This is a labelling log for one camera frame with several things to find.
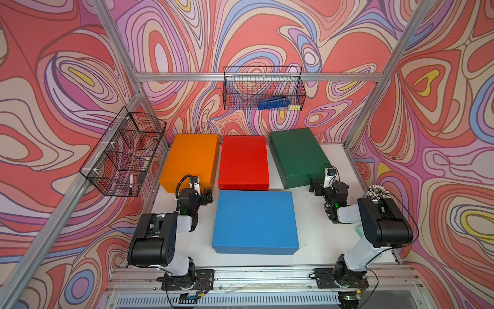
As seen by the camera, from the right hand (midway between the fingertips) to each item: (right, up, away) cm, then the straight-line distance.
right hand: (320, 182), depth 96 cm
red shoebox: (-39, +9, +8) cm, 41 cm away
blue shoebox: (-36, -14, -20) cm, 43 cm away
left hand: (-60, -3, -2) cm, 60 cm away
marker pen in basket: (-82, +1, -23) cm, 85 cm away
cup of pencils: (+16, -2, -18) cm, 25 cm away
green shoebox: (-10, +13, +3) cm, 17 cm away
